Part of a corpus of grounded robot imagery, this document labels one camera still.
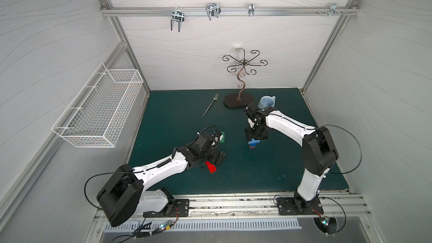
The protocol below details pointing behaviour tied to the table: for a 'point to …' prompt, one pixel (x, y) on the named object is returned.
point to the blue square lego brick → (253, 144)
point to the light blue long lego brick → (253, 142)
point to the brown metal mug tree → (235, 99)
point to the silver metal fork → (215, 98)
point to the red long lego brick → (211, 167)
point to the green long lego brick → (222, 140)
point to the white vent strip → (163, 224)
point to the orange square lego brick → (252, 147)
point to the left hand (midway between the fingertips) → (219, 152)
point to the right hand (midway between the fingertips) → (252, 138)
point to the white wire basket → (97, 114)
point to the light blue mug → (266, 101)
